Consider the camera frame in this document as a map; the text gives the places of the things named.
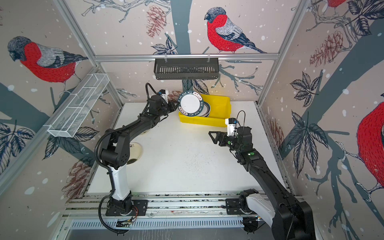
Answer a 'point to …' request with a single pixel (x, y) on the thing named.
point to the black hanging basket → (186, 68)
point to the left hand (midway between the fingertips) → (182, 99)
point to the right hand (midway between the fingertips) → (214, 131)
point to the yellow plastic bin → (219, 114)
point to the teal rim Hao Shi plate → (190, 103)
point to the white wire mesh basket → (69, 120)
